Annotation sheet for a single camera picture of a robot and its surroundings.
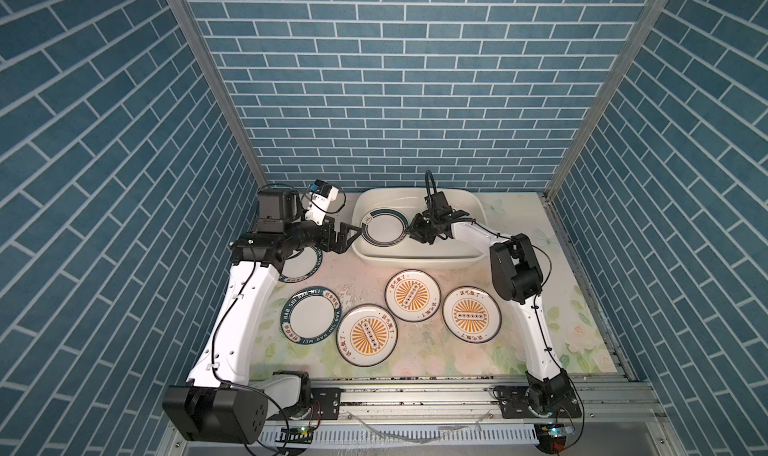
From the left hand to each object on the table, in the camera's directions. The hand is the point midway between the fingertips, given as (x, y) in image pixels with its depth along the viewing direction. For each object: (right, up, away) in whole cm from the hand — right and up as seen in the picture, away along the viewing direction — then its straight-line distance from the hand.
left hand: (346, 224), depth 72 cm
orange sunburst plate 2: (+17, -23, +21) cm, 35 cm away
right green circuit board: (+51, -50, 0) cm, 71 cm away
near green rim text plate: (-14, -28, +17) cm, 36 cm away
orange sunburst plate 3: (+35, -27, +17) cm, 47 cm away
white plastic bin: (+17, -11, +34) cm, 39 cm away
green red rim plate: (+7, -2, +38) cm, 38 cm away
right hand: (+14, -2, +32) cm, 35 cm away
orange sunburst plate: (+3, -32, +13) cm, 35 cm away
